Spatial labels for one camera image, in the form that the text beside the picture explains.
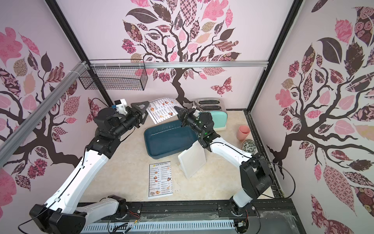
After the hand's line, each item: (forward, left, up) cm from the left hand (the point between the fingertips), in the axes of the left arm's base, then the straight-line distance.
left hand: (151, 107), depth 65 cm
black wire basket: (+39, +31, -6) cm, 50 cm away
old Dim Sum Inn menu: (-21, 0, -41) cm, 46 cm away
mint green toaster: (+26, -37, -25) cm, 52 cm away
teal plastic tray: (+11, 0, -43) cm, 44 cm away
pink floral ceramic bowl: (+2, -58, -38) cm, 69 cm away
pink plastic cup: (+12, -55, -34) cm, 66 cm away
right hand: (+3, -11, -1) cm, 11 cm away
